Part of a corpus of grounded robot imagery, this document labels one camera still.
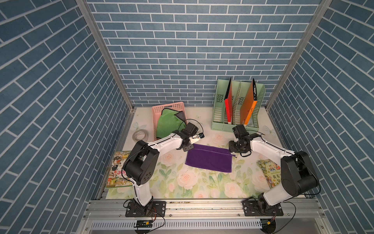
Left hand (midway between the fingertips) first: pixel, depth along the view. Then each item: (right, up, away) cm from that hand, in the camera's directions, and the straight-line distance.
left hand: (190, 141), depth 94 cm
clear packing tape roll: (-36, +4, +8) cm, 37 cm away
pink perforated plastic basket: (-27, +22, +18) cm, 39 cm away
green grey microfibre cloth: (-17, +12, +15) cm, 25 cm away
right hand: (+28, -4, -2) cm, 28 cm away
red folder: (+24, +26, -8) cm, 36 cm away
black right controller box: (+39, -37, -24) cm, 59 cm away
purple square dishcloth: (+12, -10, -3) cm, 16 cm away
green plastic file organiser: (+22, +13, +15) cm, 30 cm away
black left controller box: (-23, -38, -22) cm, 49 cm away
